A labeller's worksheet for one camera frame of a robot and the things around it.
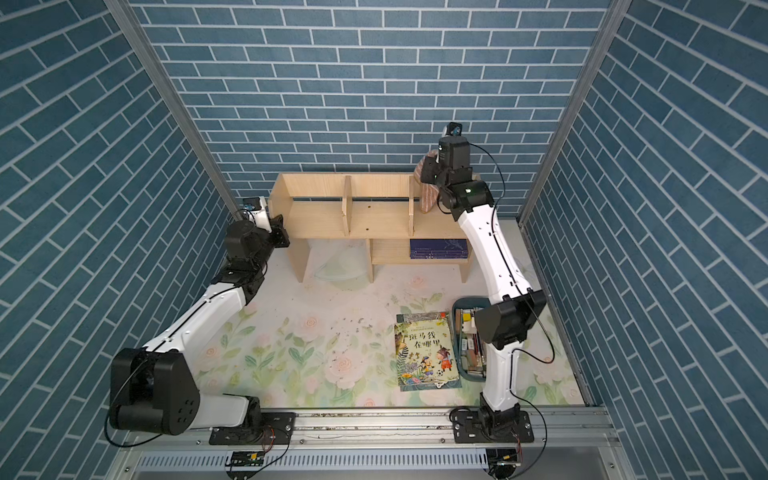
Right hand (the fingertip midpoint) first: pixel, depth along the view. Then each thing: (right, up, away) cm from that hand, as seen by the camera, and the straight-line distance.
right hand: (437, 160), depth 79 cm
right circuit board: (+15, -74, -8) cm, 76 cm away
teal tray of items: (+10, -52, +8) cm, 53 cm away
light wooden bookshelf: (-20, -15, +9) cm, 27 cm away
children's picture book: (-2, -54, +7) cm, 54 cm away
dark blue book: (+4, -24, +15) cm, 28 cm away
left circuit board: (-48, -75, -6) cm, 89 cm away
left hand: (-40, -15, +3) cm, 43 cm away
